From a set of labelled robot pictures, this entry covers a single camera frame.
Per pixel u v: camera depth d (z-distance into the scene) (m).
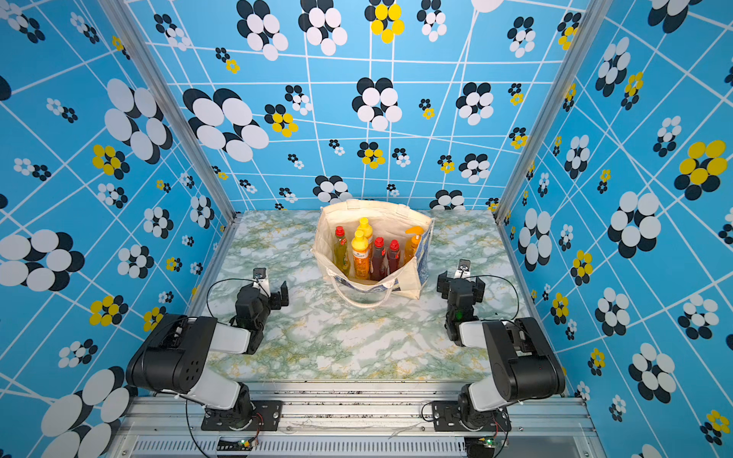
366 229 0.88
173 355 0.46
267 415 0.74
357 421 0.74
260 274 0.81
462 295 0.70
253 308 0.72
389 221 0.90
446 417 0.73
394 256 0.88
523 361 0.45
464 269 0.77
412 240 0.84
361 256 0.88
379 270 0.93
